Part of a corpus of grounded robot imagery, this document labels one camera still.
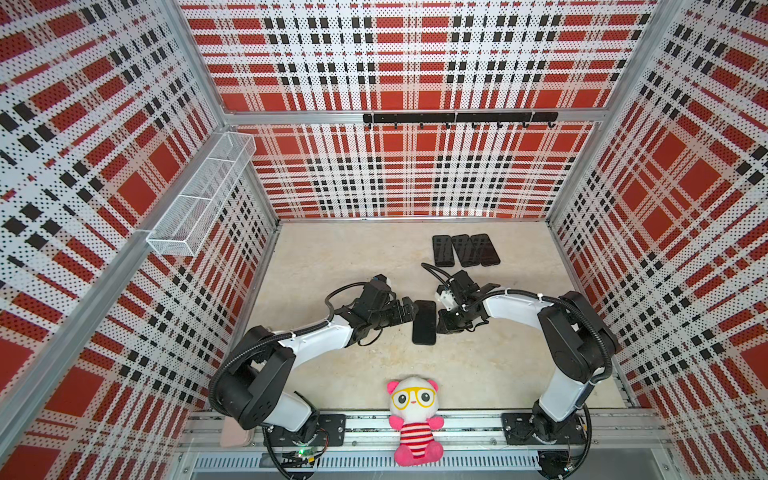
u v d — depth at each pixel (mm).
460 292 761
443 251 1121
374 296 676
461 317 786
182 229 921
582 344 476
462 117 894
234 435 716
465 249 1119
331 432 736
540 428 652
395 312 783
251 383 431
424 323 930
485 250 1145
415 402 717
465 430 750
